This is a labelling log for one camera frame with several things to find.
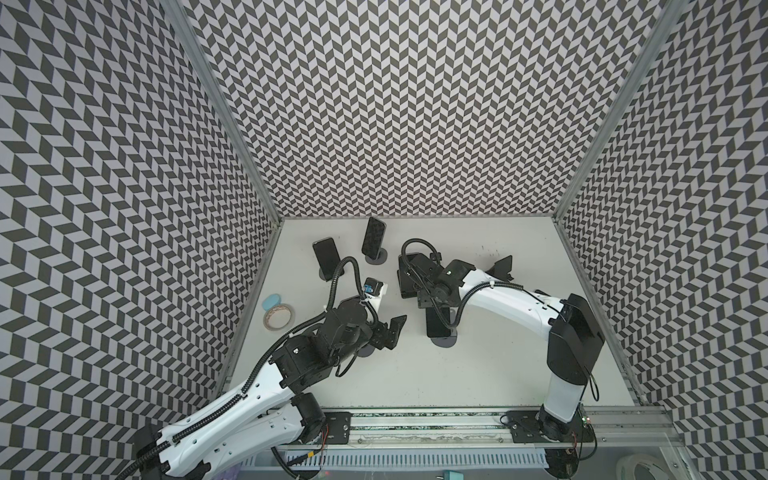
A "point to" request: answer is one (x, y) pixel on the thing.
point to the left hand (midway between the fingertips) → (389, 313)
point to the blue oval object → (270, 301)
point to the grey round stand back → (381, 258)
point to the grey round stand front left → (366, 351)
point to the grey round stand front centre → (447, 341)
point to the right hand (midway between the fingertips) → (435, 304)
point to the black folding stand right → (502, 268)
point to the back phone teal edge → (373, 238)
